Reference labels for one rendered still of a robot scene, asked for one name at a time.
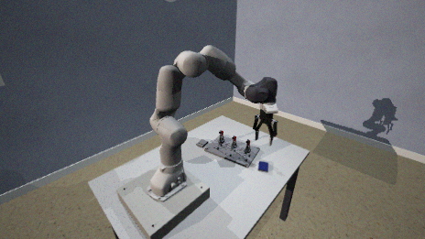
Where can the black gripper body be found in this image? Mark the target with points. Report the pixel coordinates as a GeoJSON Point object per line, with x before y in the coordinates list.
{"type": "Point", "coordinates": [268, 117]}

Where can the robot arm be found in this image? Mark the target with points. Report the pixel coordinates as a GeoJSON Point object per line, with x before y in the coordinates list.
{"type": "Point", "coordinates": [165, 183]}

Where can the blue rectangular block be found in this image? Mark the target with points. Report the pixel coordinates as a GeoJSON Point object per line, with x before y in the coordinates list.
{"type": "Point", "coordinates": [263, 166]}

